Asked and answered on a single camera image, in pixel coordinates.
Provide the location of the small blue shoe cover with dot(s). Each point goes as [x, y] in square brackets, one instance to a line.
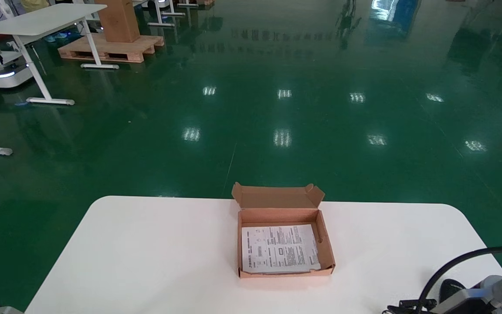
[50, 39]
[62, 35]

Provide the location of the tall brown cardboard carton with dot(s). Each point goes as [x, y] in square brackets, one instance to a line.
[118, 19]

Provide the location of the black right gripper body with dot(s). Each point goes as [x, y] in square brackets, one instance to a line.
[451, 290]

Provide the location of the open brown cardboard storage box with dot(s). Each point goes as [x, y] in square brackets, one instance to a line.
[277, 197]

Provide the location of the wooden pallet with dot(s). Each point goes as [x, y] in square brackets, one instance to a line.
[116, 48]

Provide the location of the printed white paper manual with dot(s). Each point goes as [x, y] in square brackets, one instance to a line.
[277, 248]

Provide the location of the white table with metal legs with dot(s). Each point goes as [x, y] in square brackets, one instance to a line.
[37, 19]

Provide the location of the white table leg frame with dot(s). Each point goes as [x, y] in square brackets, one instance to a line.
[160, 19]
[188, 4]

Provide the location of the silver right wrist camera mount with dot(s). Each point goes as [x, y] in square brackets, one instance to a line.
[469, 301]

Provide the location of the person in yellow clothing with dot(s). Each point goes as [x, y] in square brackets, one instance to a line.
[35, 4]

